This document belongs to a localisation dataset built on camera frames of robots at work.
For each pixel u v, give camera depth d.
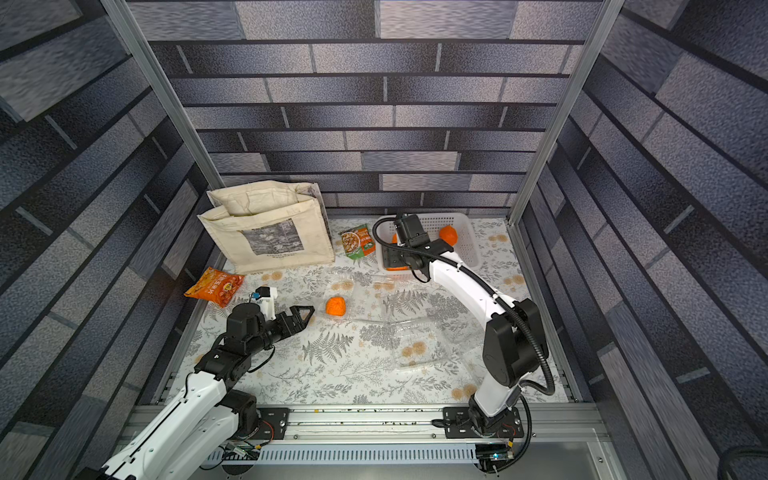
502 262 1.07
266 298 0.74
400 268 0.98
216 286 0.95
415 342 0.88
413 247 0.62
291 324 0.72
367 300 0.97
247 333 0.62
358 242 1.10
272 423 0.74
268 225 0.86
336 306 0.90
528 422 0.72
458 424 0.74
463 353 0.85
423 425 0.75
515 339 0.44
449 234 1.06
